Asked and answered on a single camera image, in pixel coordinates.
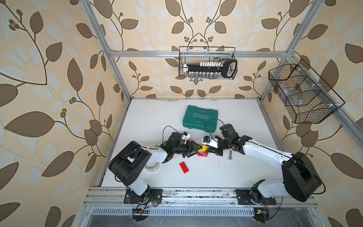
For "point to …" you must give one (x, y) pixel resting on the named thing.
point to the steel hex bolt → (230, 158)
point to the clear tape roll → (152, 166)
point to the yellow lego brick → (203, 148)
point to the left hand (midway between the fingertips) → (199, 148)
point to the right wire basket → (307, 98)
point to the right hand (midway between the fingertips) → (207, 146)
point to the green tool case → (201, 118)
